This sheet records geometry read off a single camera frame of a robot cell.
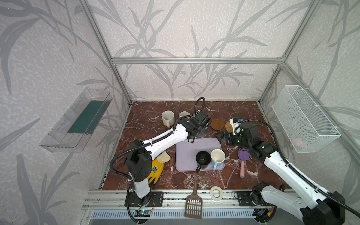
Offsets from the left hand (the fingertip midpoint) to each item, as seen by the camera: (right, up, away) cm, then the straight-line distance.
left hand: (201, 127), depth 84 cm
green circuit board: (-32, -43, -13) cm, 55 cm away
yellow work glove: (-27, -24, -1) cm, 36 cm away
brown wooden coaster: (+14, 0, +21) cm, 25 cm away
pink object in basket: (+50, -6, -11) cm, 51 cm away
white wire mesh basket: (+45, +1, -23) cm, 50 cm away
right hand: (+10, -2, -5) cm, 12 cm away
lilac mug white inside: (-12, +8, +18) cm, 23 cm away
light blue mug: (+10, -19, +2) cm, 21 cm away
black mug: (+1, -20, +1) cm, 20 cm away
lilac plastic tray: (-10, -19, +10) cm, 23 cm away
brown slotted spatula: (-5, -40, -12) cm, 42 cm away
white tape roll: (+10, -35, -9) cm, 37 cm away
